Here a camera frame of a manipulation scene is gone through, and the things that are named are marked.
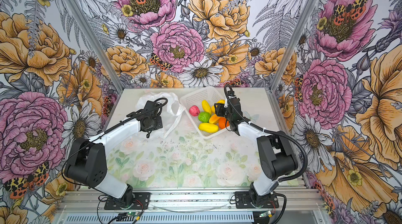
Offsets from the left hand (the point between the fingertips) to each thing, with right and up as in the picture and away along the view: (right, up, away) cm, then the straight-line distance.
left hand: (156, 128), depth 91 cm
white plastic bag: (+8, +9, +1) cm, 12 cm away
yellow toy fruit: (+38, +15, -3) cm, 41 cm away
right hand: (+35, +11, +3) cm, 37 cm away
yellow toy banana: (+29, +12, +15) cm, 34 cm away
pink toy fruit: (+21, +10, +11) cm, 26 cm away
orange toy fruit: (+38, +3, +6) cm, 39 cm away
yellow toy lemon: (+30, 0, +4) cm, 30 cm away
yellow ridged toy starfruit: (+34, +4, +9) cm, 35 cm away
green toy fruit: (+27, +6, +8) cm, 29 cm away
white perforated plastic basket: (+22, +18, +18) cm, 34 cm away
